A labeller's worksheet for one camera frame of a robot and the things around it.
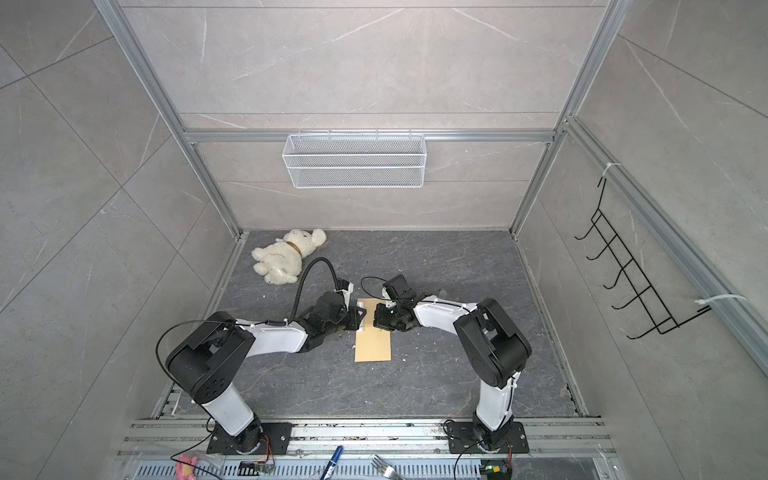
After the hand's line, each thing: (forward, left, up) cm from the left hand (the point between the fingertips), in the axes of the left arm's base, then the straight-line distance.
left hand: (365, 305), depth 93 cm
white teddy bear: (+15, +28, +4) cm, 32 cm away
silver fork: (-42, -5, -3) cm, 43 cm away
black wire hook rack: (-10, -63, +28) cm, 70 cm away
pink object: (-40, +41, -2) cm, 57 cm away
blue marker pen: (-40, +7, -4) cm, 41 cm away
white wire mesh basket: (+43, +3, +24) cm, 50 cm away
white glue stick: (0, +1, +1) cm, 2 cm away
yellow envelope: (-10, -2, -5) cm, 12 cm away
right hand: (-4, -3, -3) cm, 6 cm away
